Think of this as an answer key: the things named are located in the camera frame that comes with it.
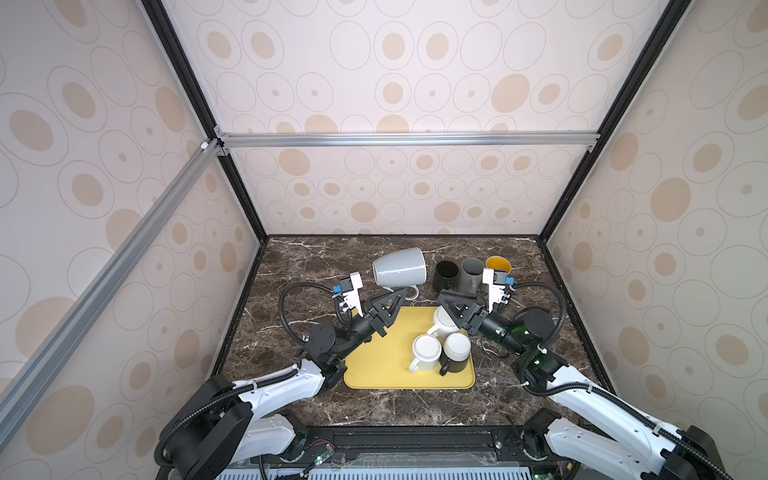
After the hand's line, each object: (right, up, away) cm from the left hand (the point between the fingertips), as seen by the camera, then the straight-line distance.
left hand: (411, 297), depth 62 cm
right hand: (+7, -1, +2) cm, 7 cm away
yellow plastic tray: (-7, -22, +27) cm, 36 cm away
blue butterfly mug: (+32, +7, +37) cm, 50 cm away
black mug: (+14, +3, +35) cm, 38 cm away
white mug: (+6, -17, +21) cm, 28 cm away
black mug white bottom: (+13, -18, +18) cm, 28 cm away
